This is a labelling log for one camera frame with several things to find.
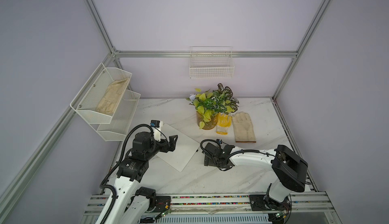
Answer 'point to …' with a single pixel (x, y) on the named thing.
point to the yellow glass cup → (224, 122)
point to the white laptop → (185, 148)
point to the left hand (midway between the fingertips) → (168, 137)
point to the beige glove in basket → (107, 103)
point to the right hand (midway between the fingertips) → (214, 162)
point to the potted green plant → (208, 105)
